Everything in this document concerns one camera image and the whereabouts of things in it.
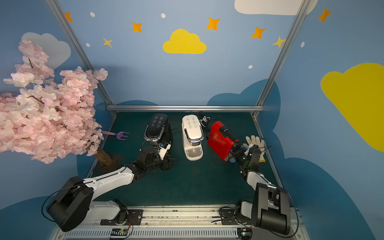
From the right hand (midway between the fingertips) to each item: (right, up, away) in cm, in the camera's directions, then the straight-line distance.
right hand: (234, 146), depth 90 cm
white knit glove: (+20, +1, +14) cm, 24 cm away
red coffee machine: (-8, +4, 0) cm, 9 cm away
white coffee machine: (-26, +8, -8) cm, 28 cm away
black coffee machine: (-45, +10, -8) cm, 47 cm away
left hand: (-37, -5, -5) cm, 37 cm away
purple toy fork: (-80, +6, +17) cm, 82 cm away
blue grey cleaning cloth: (-3, -7, -2) cm, 7 cm away
